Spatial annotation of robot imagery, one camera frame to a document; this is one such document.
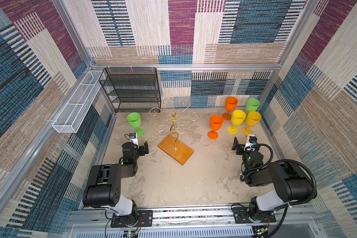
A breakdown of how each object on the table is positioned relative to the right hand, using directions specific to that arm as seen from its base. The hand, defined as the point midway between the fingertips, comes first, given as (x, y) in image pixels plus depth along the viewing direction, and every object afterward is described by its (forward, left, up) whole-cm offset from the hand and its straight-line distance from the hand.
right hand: (243, 139), depth 89 cm
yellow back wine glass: (+13, +1, +4) cm, 13 cm away
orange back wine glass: (+12, +14, +3) cm, 19 cm away
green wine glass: (+14, +66, +4) cm, 67 cm away
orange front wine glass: (+26, +2, +4) cm, 27 cm away
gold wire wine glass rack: (+3, +43, -9) cm, 44 cm away
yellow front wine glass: (+11, -8, +4) cm, 14 cm away
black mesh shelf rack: (+42, +71, +6) cm, 83 cm away
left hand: (+4, +63, -3) cm, 63 cm away
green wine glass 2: (+25, -12, +4) cm, 28 cm away
